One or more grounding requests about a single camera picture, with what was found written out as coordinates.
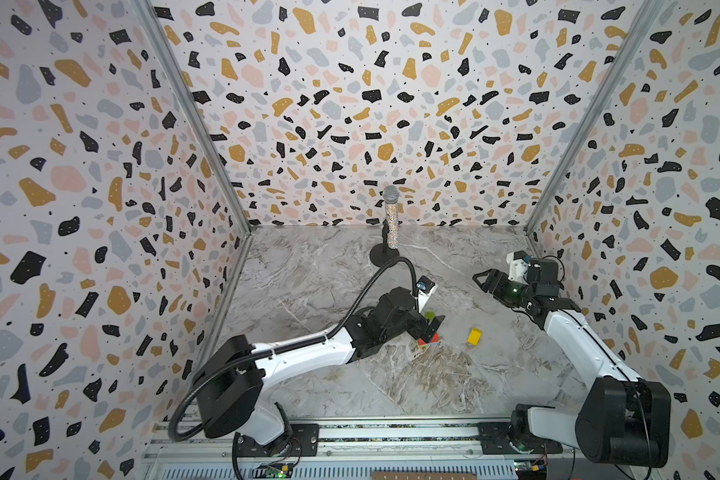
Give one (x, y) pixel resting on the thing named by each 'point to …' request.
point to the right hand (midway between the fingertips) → (478, 275)
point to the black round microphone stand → (380, 253)
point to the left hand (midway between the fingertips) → (430, 299)
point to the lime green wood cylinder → (430, 314)
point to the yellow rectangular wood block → (474, 336)
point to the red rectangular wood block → (435, 339)
